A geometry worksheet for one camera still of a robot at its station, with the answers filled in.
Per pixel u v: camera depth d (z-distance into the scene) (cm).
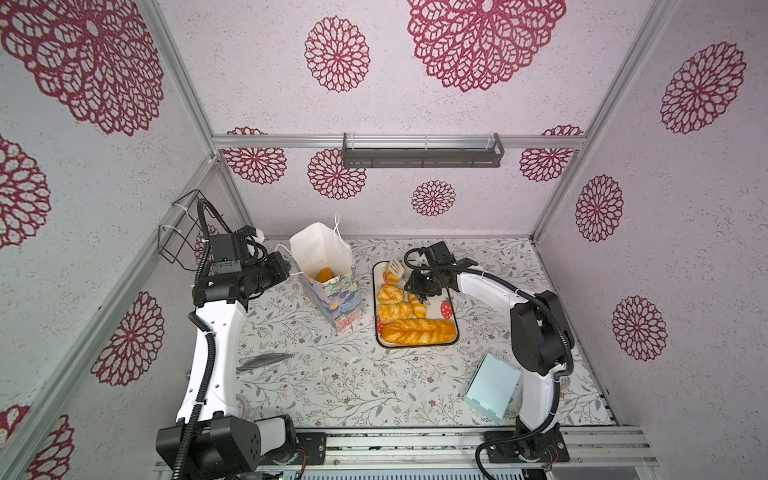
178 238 75
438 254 77
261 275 66
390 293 100
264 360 87
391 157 90
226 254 54
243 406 79
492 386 83
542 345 51
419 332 90
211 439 37
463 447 76
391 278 103
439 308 100
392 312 95
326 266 103
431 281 82
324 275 103
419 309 97
